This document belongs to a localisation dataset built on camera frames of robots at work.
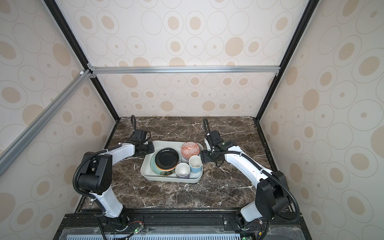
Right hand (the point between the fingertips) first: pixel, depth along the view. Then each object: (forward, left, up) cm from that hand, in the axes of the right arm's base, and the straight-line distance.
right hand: (207, 156), depth 85 cm
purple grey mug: (-4, +15, -9) cm, 18 cm away
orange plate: (-4, +24, -8) cm, 26 cm away
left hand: (+12, +32, -5) cm, 34 cm away
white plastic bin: (-4, +37, -11) cm, 39 cm away
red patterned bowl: (+10, +11, -7) cm, 16 cm away
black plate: (+4, +25, -8) cm, 26 cm away
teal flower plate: (-4, +29, -9) cm, 31 cm away
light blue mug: (0, +7, -9) cm, 11 cm away
